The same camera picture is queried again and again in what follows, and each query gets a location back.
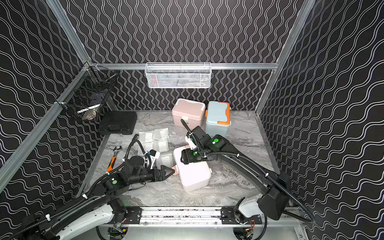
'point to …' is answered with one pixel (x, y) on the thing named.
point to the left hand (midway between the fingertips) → (170, 171)
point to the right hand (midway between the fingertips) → (186, 157)
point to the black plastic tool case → (117, 122)
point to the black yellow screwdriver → (136, 136)
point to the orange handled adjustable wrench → (111, 163)
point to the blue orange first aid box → (218, 118)
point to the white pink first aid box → (192, 175)
